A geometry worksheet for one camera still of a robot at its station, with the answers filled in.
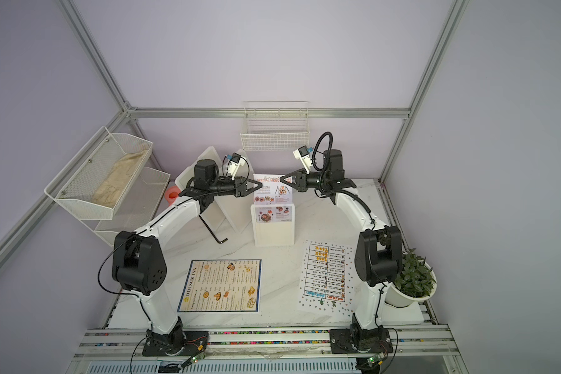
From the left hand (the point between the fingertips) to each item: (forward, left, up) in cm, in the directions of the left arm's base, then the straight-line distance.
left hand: (259, 186), depth 82 cm
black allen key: (-1, +25, -26) cm, 36 cm away
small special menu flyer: (-1, -5, -1) cm, 5 cm away
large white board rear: (+1, +28, +1) cm, 28 cm away
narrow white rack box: (-8, -4, -20) cm, 22 cm away
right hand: (+1, -9, +1) cm, 9 cm away
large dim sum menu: (-25, +15, -27) cm, 40 cm away
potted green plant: (-31, -50, -10) cm, 59 cm away
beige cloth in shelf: (-6, +48, +4) cm, 49 cm away
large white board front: (+3, +11, -18) cm, 21 cm away
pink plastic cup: (+9, +40, -14) cm, 44 cm away
